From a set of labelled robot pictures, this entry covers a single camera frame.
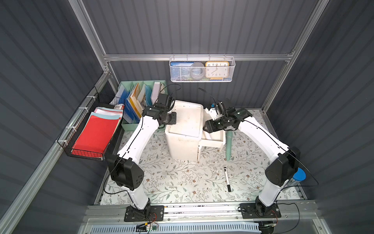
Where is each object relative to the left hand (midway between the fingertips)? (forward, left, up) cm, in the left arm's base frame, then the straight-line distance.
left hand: (169, 117), depth 82 cm
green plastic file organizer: (+19, +23, 0) cm, 29 cm away
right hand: (-4, -23, -2) cm, 24 cm away
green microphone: (-2, -38, -22) cm, 45 cm away
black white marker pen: (-30, -33, -25) cm, 52 cm away
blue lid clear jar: (-32, -63, -7) cm, 71 cm away
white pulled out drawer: (-10, -26, -8) cm, 29 cm away
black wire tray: (+5, +42, +6) cm, 42 cm away
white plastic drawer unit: (-14, -8, -2) cm, 16 cm away
